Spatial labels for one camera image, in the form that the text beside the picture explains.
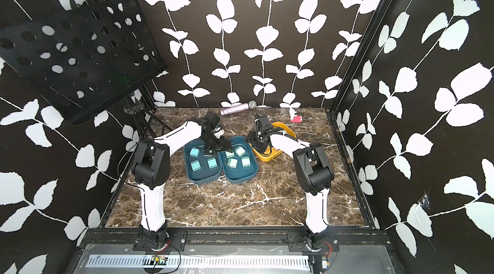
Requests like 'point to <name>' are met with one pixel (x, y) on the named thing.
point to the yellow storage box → (269, 155)
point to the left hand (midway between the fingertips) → (226, 149)
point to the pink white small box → (297, 119)
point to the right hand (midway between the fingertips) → (245, 140)
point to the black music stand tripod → (143, 110)
